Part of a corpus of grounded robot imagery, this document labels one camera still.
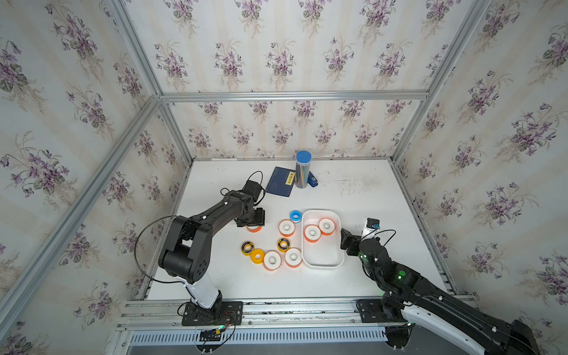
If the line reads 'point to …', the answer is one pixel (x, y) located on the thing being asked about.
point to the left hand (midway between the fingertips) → (258, 223)
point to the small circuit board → (211, 335)
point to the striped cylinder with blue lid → (303, 159)
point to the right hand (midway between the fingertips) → (353, 232)
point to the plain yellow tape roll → (257, 256)
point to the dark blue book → (281, 182)
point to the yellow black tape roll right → (283, 245)
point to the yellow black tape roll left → (247, 248)
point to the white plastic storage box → (326, 253)
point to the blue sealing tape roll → (295, 216)
